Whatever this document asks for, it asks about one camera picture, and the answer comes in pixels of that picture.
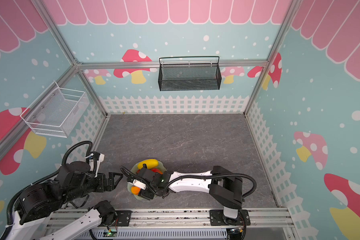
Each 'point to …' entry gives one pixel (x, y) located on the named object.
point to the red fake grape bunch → (155, 170)
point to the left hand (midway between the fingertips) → (112, 179)
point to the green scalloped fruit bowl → (161, 166)
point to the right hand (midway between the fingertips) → (141, 188)
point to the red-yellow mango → (135, 190)
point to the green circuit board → (112, 233)
